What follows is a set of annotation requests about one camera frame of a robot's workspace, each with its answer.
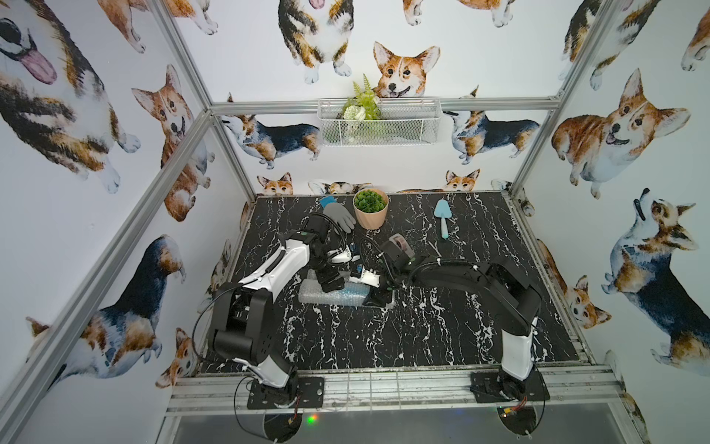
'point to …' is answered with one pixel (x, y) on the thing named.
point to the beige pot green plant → (371, 208)
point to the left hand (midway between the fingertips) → (337, 266)
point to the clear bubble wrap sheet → (311, 291)
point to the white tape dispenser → (403, 243)
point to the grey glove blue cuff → (336, 212)
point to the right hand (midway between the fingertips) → (364, 291)
